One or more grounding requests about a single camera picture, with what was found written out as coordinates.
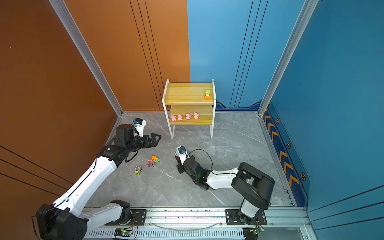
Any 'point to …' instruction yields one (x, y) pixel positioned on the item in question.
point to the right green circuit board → (257, 230)
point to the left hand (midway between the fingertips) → (154, 135)
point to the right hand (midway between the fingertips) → (176, 156)
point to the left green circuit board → (123, 232)
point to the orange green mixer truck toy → (155, 158)
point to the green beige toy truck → (138, 168)
